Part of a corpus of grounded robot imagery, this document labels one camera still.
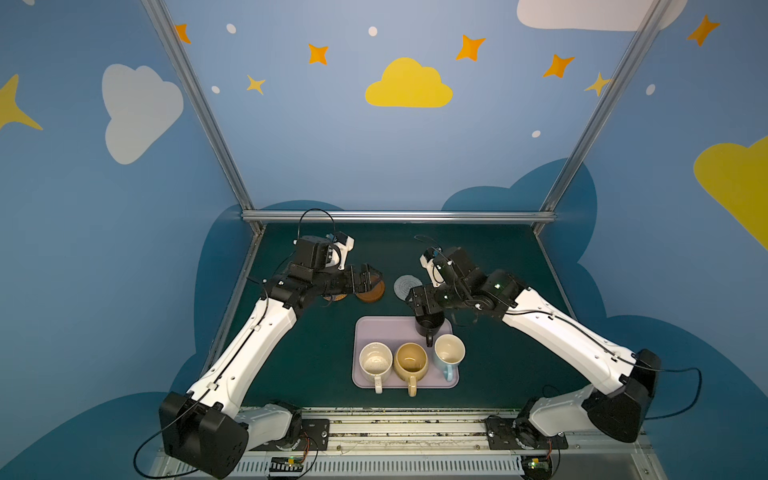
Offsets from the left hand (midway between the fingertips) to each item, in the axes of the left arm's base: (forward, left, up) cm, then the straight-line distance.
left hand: (368, 274), depth 75 cm
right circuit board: (-38, -43, -29) cm, 64 cm away
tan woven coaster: (+9, +12, -26) cm, 30 cm away
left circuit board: (-38, +20, -29) cm, 52 cm away
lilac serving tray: (-3, -7, -26) cm, 27 cm away
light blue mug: (-10, -24, -25) cm, 36 cm away
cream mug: (-13, -2, -25) cm, 29 cm away
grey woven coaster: (+15, -11, -26) cm, 32 cm away
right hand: (-4, -14, -3) cm, 15 cm away
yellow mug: (-13, -12, -25) cm, 31 cm away
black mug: (-1, -19, -25) cm, 31 cm away
